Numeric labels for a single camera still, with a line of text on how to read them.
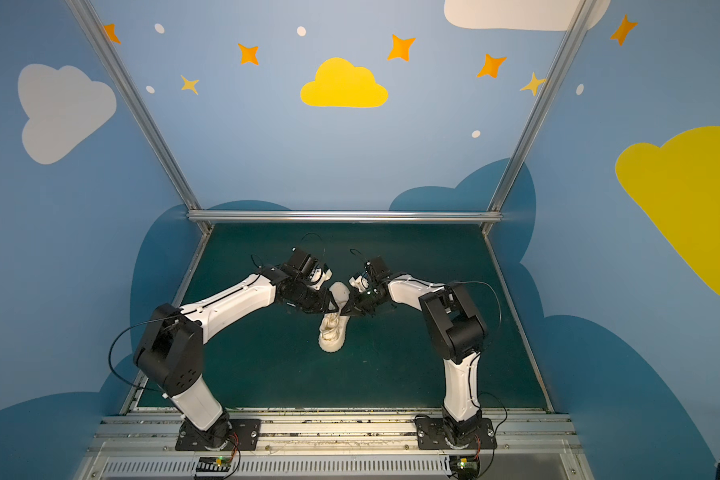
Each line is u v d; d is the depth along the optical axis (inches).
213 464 28.8
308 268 29.0
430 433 29.5
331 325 35.2
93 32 27.9
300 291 28.9
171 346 19.2
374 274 32.2
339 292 38.2
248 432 29.4
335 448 29.0
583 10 27.2
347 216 45.5
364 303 33.7
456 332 20.8
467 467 28.9
